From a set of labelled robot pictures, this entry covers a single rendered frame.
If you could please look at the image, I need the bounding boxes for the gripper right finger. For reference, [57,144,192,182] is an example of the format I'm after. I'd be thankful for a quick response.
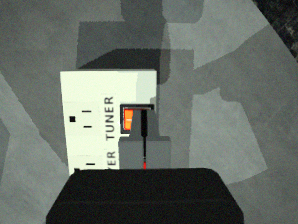
[144,110,171,169]

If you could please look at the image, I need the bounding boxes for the white power strip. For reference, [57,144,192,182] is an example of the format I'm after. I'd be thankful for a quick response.
[60,69,156,175]

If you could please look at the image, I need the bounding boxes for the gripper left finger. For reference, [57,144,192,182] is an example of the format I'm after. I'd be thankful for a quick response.
[118,110,144,169]

